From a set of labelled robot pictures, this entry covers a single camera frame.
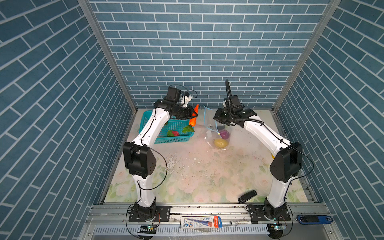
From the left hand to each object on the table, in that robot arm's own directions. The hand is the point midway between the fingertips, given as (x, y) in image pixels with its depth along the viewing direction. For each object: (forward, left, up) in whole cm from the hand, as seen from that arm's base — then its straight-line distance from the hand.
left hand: (196, 114), depth 84 cm
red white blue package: (-48, -1, -24) cm, 54 cm away
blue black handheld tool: (-48, -59, -25) cm, 80 cm away
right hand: (+2, -9, -2) cm, 9 cm away
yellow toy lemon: (-6, -16, -21) cm, 27 cm away
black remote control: (-38, -26, -21) cm, 51 cm away
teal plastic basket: (0, +15, -17) cm, 23 cm away
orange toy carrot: (-5, +2, 0) cm, 5 cm away
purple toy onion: (0, -19, -19) cm, 27 cm away
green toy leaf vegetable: (-9, +4, -1) cm, 10 cm away
